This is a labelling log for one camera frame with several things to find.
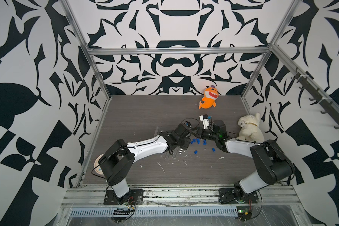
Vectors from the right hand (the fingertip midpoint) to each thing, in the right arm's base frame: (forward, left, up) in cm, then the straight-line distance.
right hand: (189, 128), depth 87 cm
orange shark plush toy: (+33, -20, -4) cm, 39 cm away
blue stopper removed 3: (-10, -4, -11) cm, 16 cm away
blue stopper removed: (-3, -6, -11) cm, 13 cm away
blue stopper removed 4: (-9, -15, -12) cm, 21 cm away
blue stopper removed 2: (-4, -11, -12) cm, 16 cm away
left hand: (-5, +2, -3) cm, 6 cm away
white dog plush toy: (-1, -37, -2) cm, 37 cm away
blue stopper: (-2, -4, -12) cm, 13 cm away
